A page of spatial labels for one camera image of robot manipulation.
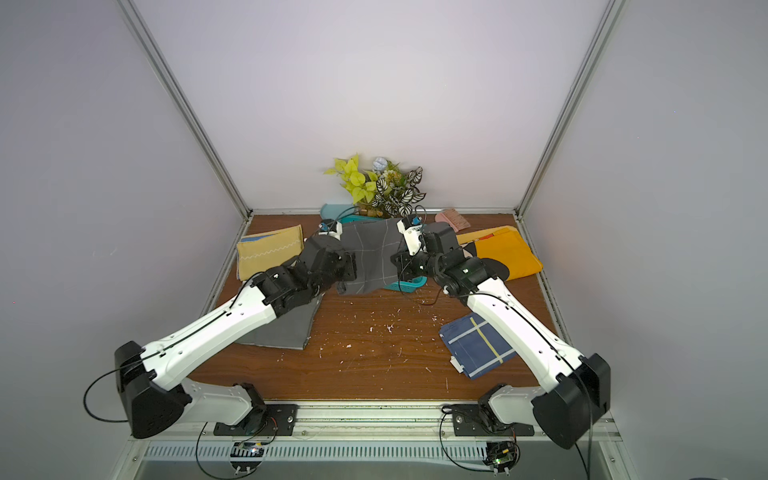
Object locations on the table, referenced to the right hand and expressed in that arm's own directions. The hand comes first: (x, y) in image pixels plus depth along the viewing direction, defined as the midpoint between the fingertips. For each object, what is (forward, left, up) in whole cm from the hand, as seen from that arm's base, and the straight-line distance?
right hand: (395, 250), depth 74 cm
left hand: (-1, +9, -1) cm, 9 cm away
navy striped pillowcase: (-13, -23, -28) cm, 39 cm away
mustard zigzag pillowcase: (+18, +50, -25) cm, 59 cm away
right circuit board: (-40, -26, -29) cm, 56 cm away
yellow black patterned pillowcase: (+25, -41, -29) cm, 56 cm away
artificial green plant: (+27, +4, -4) cm, 27 cm away
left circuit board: (-42, +36, -30) cm, 63 cm away
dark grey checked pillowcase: (+4, +6, -3) cm, 8 cm away
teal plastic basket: (-1, -3, -16) cm, 17 cm away
